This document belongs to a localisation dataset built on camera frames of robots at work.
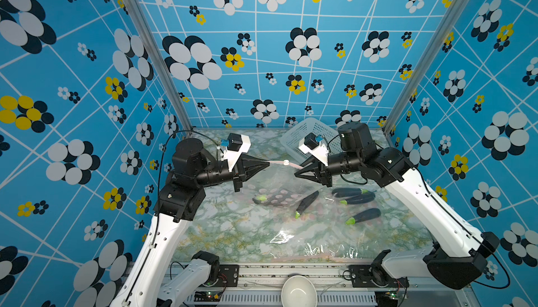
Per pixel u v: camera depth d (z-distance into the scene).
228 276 0.74
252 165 0.51
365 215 0.85
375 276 0.66
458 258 0.39
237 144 0.44
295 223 0.87
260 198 0.74
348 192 0.92
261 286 0.72
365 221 0.86
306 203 0.89
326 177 0.55
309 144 0.51
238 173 0.48
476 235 0.39
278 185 0.65
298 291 0.70
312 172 0.55
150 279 0.37
